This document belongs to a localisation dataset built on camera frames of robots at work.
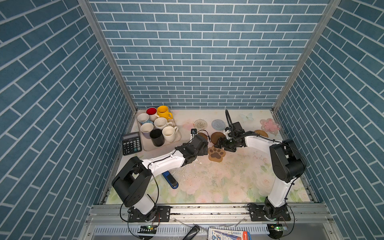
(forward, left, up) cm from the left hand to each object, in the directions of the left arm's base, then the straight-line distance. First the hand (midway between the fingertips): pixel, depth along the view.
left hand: (200, 146), depth 89 cm
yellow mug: (+29, +26, -1) cm, 39 cm away
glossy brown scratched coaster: (+16, -3, -11) cm, 19 cm away
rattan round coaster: (+16, -45, -9) cm, 49 cm away
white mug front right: (+12, +20, -3) cm, 24 cm away
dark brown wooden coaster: (+13, -11, -8) cm, 19 cm away
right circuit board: (-41, -37, -10) cm, 56 cm away
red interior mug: (+31, +35, -2) cm, 47 cm away
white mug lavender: (+15, +36, -3) cm, 40 cm away
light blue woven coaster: (+24, -15, -9) cm, 29 cm away
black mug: (+7, +27, -1) cm, 28 cm away
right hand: (+3, -12, -5) cm, 13 cm away
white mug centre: (+22, +27, -4) cm, 35 cm away
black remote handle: (-42, +4, -5) cm, 42 cm away
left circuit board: (-39, +26, -12) cm, 49 cm away
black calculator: (+7, +45, -8) cm, 47 cm away
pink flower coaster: (+23, -54, -9) cm, 60 cm away
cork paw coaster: (-1, -11, -9) cm, 14 cm away
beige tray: (+26, +40, -3) cm, 48 cm away
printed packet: (-42, -10, -8) cm, 44 cm away
